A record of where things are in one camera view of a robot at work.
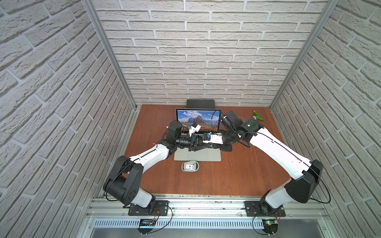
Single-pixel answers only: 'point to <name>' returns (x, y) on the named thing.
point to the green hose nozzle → (257, 116)
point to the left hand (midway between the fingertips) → (210, 145)
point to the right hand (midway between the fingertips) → (217, 142)
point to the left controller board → (146, 225)
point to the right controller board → (271, 226)
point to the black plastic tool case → (200, 103)
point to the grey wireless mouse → (190, 166)
